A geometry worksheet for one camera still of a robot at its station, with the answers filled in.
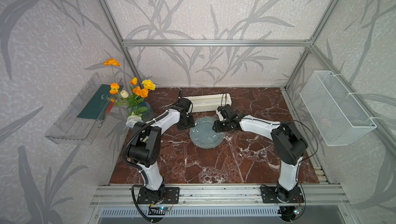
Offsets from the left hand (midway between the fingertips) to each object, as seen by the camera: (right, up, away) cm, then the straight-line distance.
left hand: (192, 125), depth 94 cm
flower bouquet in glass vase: (-27, +16, -17) cm, 36 cm away
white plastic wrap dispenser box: (+9, +14, +18) cm, 24 cm away
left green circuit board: (-11, -35, -23) cm, 43 cm away
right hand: (+14, -1, -1) cm, 14 cm away
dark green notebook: (-41, +13, -25) cm, 49 cm away
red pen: (-35, +11, -25) cm, 45 cm away
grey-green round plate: (+7, -6, -1) cm, 9 cm away
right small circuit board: (+51, -35, -25) cm, 66 cm away
